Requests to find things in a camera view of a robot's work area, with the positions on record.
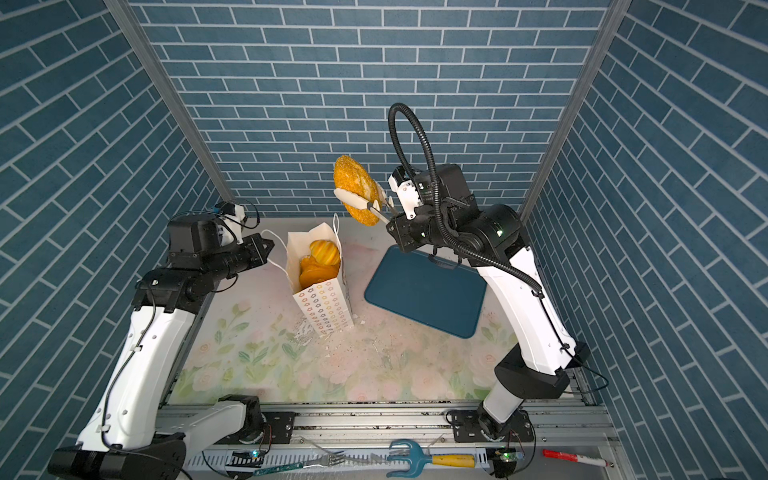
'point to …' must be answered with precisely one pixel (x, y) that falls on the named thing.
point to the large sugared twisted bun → (313, 271)
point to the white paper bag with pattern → (324, 304)
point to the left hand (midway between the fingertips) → (276, 241)
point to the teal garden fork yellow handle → (418, 460)
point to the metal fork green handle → (335, 459)
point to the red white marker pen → (578, 458)
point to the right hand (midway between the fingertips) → (389, 219)
